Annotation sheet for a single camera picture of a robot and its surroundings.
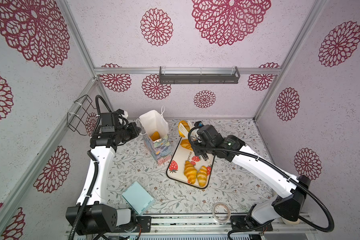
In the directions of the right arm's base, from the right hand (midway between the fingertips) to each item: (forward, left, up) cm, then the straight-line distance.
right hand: (194, 142), depth 74 cm
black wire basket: (+8, +59, +9) cm, 60 cm away
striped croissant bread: (+10, +5, +3) cm, 11 cm away
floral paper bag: (+21, +25, -12) cm, 35 cm away
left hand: (+4, +27, +3) cm, 28 cm away
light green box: (-20, +30, -26) cm, 44 cm away
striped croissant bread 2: (-7, -6, -24) cm, 25 cm away
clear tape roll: (-26, -10, -25) cm, 37 cm away
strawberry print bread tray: (-3, +10, -26) cm, 28 cm away
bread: (+19, +25, -20) cm, 37 cm away
